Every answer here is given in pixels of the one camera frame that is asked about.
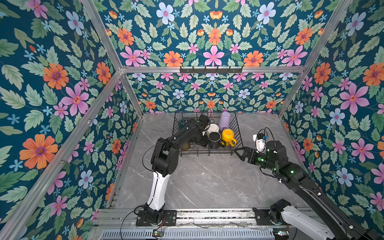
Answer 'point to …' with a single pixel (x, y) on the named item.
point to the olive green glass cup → (185, 146)
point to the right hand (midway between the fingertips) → (239, 151)
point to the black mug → (214, 139)
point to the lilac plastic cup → (224, 121)
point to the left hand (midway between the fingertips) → (203, 140)
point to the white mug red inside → (212, 127)
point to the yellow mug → (227, 135)
